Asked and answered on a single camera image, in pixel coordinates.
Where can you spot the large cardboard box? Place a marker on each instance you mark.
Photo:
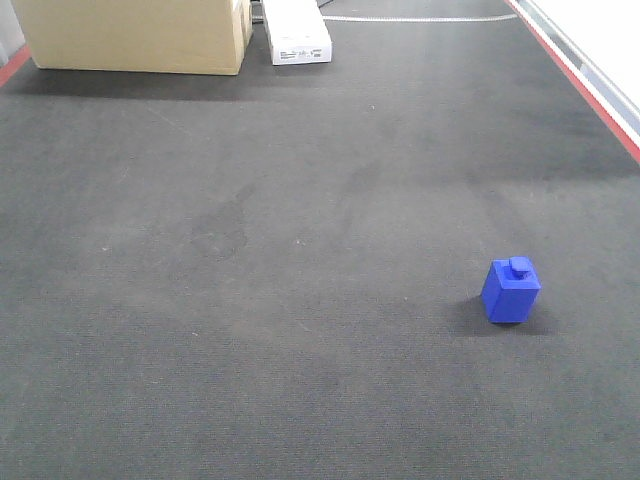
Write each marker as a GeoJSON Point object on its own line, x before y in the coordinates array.
{"type": "Point", "coordinates": [135, 35]}

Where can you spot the blue block with knob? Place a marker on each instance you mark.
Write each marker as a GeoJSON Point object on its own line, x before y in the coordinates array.
{"type": "Point", "coordinates": [512, 297]}

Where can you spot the long white carton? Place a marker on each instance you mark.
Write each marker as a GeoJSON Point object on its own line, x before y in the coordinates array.
{"type": "Point", "coordinates": [299, 37]}

